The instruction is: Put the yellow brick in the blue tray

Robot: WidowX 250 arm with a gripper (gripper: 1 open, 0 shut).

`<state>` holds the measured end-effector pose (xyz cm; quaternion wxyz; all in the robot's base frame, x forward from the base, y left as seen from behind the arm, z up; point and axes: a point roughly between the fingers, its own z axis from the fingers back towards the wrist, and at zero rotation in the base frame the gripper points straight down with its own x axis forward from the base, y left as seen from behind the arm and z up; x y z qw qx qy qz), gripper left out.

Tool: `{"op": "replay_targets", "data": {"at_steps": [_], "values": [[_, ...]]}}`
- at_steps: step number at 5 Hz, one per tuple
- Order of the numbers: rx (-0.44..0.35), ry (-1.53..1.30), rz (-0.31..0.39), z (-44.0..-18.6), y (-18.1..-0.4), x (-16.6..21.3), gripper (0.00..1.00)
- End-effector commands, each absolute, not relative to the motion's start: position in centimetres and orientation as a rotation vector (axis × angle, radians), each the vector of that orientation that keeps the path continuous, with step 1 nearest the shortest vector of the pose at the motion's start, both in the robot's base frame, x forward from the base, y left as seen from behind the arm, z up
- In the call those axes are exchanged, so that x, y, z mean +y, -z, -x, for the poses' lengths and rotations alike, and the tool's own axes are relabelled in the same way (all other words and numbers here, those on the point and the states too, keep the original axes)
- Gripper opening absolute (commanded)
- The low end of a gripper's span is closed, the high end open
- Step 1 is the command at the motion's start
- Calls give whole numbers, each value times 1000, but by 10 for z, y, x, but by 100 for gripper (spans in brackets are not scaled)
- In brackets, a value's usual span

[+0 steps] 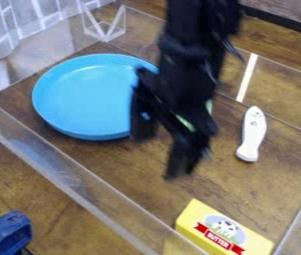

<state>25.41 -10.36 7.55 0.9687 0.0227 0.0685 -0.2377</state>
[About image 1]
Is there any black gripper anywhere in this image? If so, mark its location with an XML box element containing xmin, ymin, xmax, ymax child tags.
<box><xmin>132</xmin><ymin>35</ymin><xmax>219</xmax><ymax>180</ymax></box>

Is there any yellow butter brick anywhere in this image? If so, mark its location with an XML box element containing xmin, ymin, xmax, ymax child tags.
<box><xmin>174</xmin><ymin>199</ymin><xmax>275</xmax><ymax>255</ymax></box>

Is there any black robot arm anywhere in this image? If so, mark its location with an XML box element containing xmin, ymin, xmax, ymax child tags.
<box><xmin>132</xmin><ymin>0</ymin><xmax>243</xmax><ymax>180</ymax></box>

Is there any blue round tray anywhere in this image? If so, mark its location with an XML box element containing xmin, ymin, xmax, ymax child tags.
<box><xmin>31</xmin><ymin>53</ymin><xmax>158</xmax><ymax>141</ymax></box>

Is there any green bitter gourd toy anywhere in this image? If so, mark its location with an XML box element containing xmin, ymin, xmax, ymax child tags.
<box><xmin>177</xmin><ymin>101</ymin><xmax>215</xmax><ymax>134</ymax></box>

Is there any blue clamp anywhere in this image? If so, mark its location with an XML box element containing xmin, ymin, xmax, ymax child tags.
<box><xmin>0</xmin><ymin>211</ymin><xmax>33</xmax><ymax>255</ymax></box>

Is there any white patterned curtain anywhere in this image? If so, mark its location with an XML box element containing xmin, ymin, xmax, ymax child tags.
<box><xmin>0</xmin><ymin>0</ymin><xmax>117</xmax><ymax>59</ymax></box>

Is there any clear acrylic enclosure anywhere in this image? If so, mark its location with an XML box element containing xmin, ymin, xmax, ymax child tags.
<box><xmin>0</xmin><ymin>3</ymin><xmax>301</xmax><ymax>255</ymax></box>

